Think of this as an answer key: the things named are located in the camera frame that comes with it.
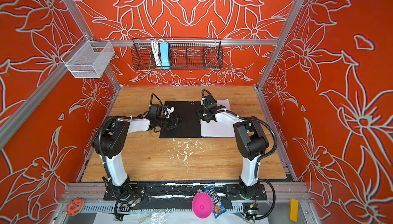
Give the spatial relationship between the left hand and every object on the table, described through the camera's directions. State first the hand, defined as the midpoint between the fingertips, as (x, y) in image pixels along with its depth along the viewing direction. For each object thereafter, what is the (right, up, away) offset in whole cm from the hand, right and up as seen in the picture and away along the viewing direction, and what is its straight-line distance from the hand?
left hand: (181, 122), depth 94 cm
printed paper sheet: (+20, -4, +3) cm, 21 cm away
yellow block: (+55, -37, -25) cm, 70 cm away
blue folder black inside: (+7, -3, +1) cm, 7 cm away
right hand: (+9, +7, +2) cm, 11 cm away
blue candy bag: (+20, -35, -25) cm, 47 cm away
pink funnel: (+12, -32, -28) cm, 44 cm away
